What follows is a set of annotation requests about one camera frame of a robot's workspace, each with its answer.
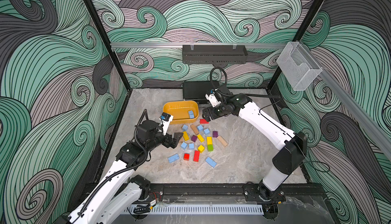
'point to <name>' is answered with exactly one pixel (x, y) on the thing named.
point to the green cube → (210, 147)
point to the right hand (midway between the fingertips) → (208, 114)
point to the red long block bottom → (196, 156)
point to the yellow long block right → (209, 140)
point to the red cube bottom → (186, 156)
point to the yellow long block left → (186, 136)
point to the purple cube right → (215, 134)
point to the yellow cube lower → (201, 148)
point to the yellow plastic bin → (182, 110)
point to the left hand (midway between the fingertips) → (174, 128)
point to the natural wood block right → (222, 141)
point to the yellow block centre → (200, 137)
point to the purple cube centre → (194, 138)
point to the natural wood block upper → (195, 129)
